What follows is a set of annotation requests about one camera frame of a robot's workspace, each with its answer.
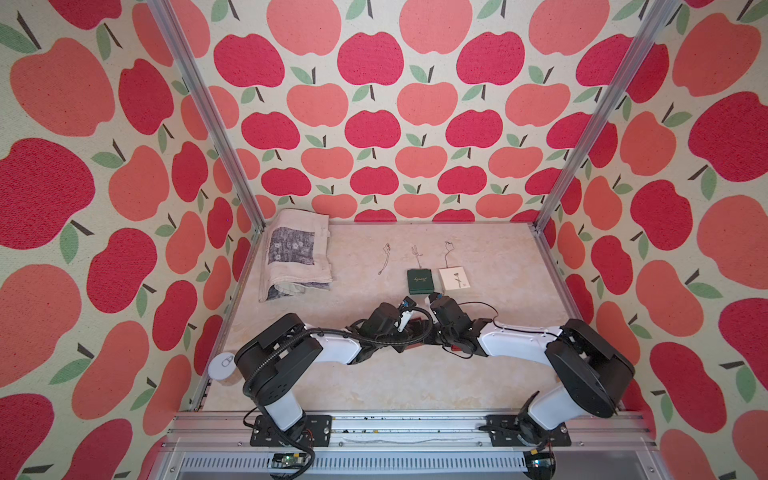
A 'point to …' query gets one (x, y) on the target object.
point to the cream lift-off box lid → (454, 278)
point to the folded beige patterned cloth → (297, 255)
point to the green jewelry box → (420, 281)
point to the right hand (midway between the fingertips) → (415, 336)
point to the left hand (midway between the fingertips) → (415, 335)
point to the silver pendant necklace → (449, 246)
